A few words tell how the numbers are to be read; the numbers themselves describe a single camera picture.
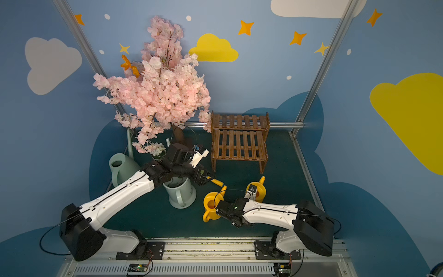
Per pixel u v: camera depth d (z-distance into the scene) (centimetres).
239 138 99
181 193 72
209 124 91
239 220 58
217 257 74
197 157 67
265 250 75
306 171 107
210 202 78
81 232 38
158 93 76
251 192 71
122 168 84
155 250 74
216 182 92
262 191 81
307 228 42
